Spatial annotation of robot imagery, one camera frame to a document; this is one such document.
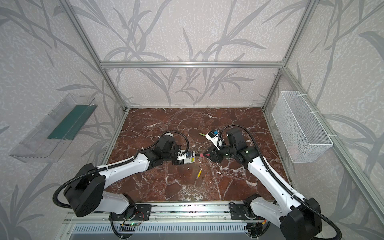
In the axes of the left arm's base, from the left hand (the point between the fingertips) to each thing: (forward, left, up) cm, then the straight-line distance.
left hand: (191, 148), depth 84 cm
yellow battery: (-9, -5, -11) cm, 16 cm away
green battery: (+18, -6, -13) cm, 23 cm away
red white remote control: (-2, +1, -11) cm, 11 cm away
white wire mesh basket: (-6, -48, +23) cm, 54 cm away
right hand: (-3, -9, +8) cm, 12 cm away
